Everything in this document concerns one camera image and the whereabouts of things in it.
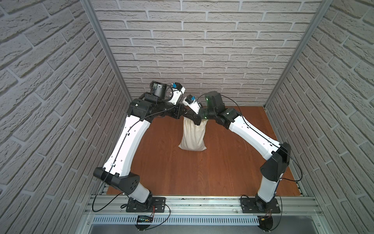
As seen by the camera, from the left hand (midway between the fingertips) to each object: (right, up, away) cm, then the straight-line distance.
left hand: (185, 105), depth 67 cm
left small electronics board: (-21, -58, +6) cm, 62 cm away
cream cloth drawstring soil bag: (+4, -16, +13) cm, 21 cm away
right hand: (-3, -5, +5) cm, 8 cm away
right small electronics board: (+40, -58, +3) cm, 70 cm away
